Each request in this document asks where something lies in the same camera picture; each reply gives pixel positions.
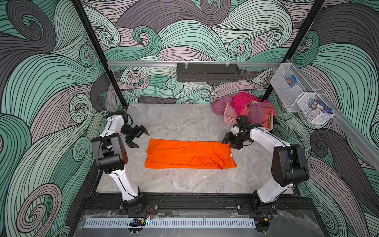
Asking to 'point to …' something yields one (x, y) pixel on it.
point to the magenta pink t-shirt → (240, 99)
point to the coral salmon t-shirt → (268, 110)
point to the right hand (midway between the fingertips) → (227, 144)
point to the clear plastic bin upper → (289, 96)
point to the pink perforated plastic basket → (230, 115)
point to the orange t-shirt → (166, 153)
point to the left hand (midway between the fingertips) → (144, 137)
